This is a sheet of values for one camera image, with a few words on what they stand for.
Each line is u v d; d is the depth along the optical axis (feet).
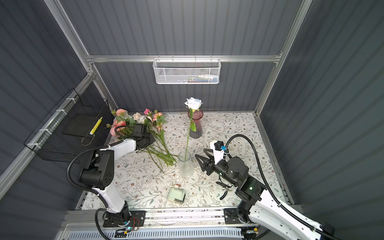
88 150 1.59
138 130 2.54
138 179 2.84
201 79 3.01
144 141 2.66
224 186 2.76
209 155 2.22
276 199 1.57
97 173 1.62
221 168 1.92
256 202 1.63
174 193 2.57
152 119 3.55
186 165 2.68
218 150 1.84
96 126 2.48
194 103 2.09
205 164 1.92
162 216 2.48
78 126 2.42
